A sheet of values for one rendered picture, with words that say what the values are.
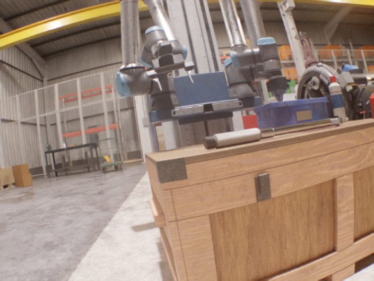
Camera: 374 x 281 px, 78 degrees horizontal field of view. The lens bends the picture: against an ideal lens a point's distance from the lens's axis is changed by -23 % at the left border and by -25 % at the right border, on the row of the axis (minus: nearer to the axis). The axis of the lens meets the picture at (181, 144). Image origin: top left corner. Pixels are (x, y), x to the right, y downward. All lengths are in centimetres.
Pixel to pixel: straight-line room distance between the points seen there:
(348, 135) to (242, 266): 45
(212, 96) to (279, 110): 81
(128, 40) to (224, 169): 120
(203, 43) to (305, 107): 105
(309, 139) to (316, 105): 50
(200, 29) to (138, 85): 67
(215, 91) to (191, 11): 64
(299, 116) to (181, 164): 66
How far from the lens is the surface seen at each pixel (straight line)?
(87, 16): 1058
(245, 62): 145
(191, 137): 185
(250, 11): 173
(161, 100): 166
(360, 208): 91
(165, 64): 122
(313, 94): 251
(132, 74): 163
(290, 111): 113
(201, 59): 198
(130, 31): 170
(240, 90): 172
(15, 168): 757
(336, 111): 139
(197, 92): 184
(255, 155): 65
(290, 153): 69
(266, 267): 76
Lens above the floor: 50
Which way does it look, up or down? 1 degrees down
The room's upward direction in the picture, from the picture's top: 9 degrees counter-clockwise
